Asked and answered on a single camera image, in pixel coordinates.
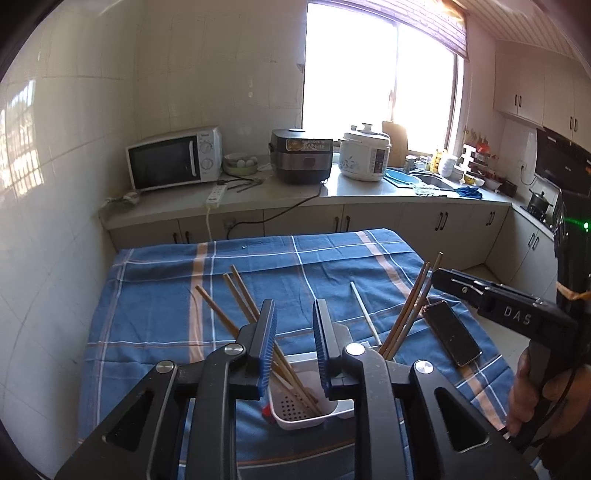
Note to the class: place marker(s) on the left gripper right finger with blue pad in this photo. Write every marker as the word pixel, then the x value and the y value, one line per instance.
pixel 340 360

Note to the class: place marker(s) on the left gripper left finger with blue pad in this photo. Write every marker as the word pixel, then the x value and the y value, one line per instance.
pixel 250 372

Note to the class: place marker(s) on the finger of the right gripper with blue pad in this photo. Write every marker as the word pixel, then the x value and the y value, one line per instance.
pixel 466 287

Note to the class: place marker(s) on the wooden chopstick five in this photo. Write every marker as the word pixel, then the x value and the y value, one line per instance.
pixel 238 299

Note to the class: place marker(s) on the wooden chopstick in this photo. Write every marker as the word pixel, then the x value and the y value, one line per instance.
pixel 225 321
pixel 405 312

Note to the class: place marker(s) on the wooden chopstick six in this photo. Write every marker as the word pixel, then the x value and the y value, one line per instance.
pixel 243 293

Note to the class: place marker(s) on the wooden chopstick four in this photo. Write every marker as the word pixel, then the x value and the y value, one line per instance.
pixel 365 313

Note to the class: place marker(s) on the wooden chopstick seven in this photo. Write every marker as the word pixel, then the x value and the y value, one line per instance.
pixel 416 300

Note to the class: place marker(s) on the wooden chopstick two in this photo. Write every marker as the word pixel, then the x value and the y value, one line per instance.
pixel 412 318

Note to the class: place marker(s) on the wooden chopstick one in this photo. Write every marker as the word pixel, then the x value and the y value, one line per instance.
pixel 288 378

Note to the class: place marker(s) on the white kitchen counter cabinets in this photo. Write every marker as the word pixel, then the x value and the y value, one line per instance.
pixel 495 232

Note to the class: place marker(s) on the blue plaid tablecloth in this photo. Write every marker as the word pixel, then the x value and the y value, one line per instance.
pixel 149 311

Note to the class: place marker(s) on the black smartphone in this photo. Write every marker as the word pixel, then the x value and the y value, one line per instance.
pixel 452 333

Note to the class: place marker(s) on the red object behind holder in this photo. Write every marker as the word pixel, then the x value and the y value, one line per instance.
pixel 266 412

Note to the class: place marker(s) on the white two-compartment utensil holder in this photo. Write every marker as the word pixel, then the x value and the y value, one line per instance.
pixel 289 414

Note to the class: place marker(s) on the blue cloth on counter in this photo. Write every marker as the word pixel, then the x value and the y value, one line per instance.
pixel 470 192

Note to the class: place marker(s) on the white power strip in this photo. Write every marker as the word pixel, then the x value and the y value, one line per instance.
pixel 214 198

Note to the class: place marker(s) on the wooden cutting board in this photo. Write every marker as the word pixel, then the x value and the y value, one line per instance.
pixel 399 143

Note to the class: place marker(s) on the black range hood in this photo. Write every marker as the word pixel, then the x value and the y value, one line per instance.
pixel 562 162

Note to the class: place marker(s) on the white rice cooker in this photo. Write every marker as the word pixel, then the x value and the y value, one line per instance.
pixel 364 153

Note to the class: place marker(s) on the bowl of eggs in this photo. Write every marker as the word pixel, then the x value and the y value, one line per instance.
pixel 240 164

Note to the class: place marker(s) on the dark rice cooker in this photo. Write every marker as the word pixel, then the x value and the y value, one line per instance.
pixel 299 157

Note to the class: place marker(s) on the white microwave oven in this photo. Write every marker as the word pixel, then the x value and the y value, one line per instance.
pixel 176 159

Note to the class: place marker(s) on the bamboo window blind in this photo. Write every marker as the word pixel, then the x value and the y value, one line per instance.
pixel 444 21

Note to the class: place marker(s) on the white upper wall cabinets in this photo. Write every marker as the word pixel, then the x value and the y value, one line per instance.
pixel 543 88

